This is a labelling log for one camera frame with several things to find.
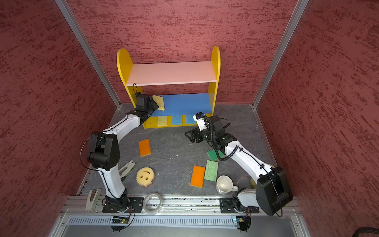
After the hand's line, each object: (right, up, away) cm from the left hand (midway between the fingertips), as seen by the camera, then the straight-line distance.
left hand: (155, 105), depth 96 cm
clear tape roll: (0, -54, -22) cm, 58 cm away
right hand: (+23, -18, -16) cm, 34 cm away
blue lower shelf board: (+20, +1, +7) cm, 22 cm away
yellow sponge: (+2, +3, +4) cm, 5 cm away
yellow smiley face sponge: (-2, -42, -15) cm, 44 cm away
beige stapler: (-26, -51, -22) cm, 61 cm away
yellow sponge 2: (+2, -11, +10) cm, 15 cm away
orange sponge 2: (+28, -43, -13) cm, 53 cm away
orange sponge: (-7, -28, -1) cm, 29 cm away
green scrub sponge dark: (+38, -33, -4) cm, 51 cm away
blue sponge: (+23, -10, +13) cm, 28 cm away
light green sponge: (+36, -40, -11) cm, 55 cm away
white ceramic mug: (+43, -47, -16) cm, 65 cm away
